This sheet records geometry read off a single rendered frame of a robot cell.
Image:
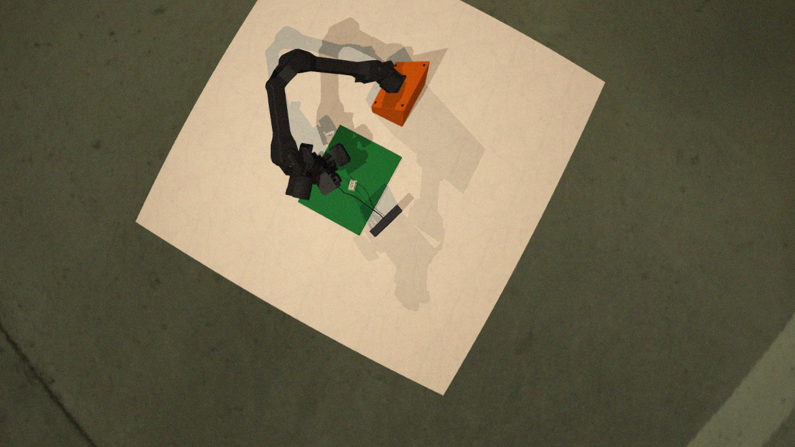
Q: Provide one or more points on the black square cooling fan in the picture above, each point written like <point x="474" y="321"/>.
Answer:
<point x="383" y="223"/>

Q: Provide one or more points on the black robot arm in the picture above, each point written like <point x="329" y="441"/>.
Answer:
<point x="284" y="151"/>

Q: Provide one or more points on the green circuit board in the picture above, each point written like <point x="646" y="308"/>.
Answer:
<point x="365" y="177"/>

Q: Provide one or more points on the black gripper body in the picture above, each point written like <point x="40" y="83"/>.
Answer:
<point x="339" y="155"/>

